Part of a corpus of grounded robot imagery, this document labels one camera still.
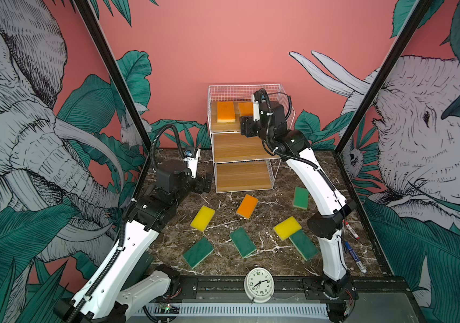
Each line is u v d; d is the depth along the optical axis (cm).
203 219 93
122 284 41
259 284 72
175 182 47
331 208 49
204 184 60
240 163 114
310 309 70
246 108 74
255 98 62
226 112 75
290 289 75
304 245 84
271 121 52
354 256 81
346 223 91
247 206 97
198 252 81
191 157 55
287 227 90
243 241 84
